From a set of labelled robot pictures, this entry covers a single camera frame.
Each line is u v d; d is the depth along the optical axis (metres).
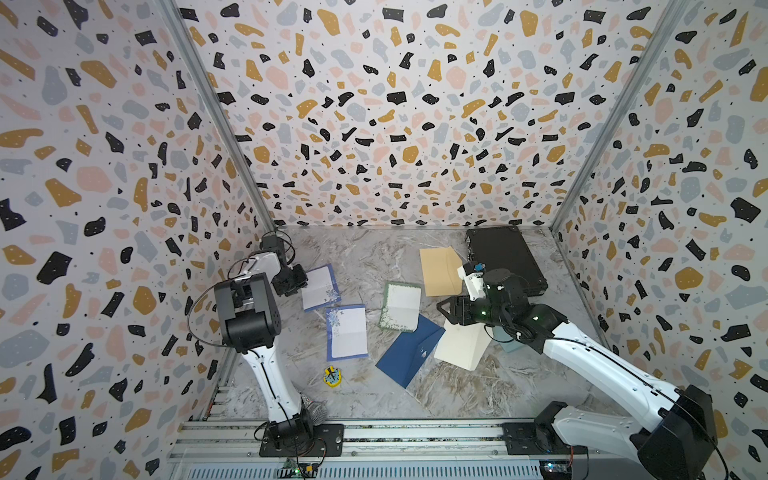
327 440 0.73
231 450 0.73
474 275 0.69
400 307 1.00
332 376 0.83
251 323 0.55
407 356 0.88
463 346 0.90
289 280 0.88
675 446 0.38
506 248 1.10
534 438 0.68
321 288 1.03
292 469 0.72
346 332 0.92
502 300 0.60
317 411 0.74
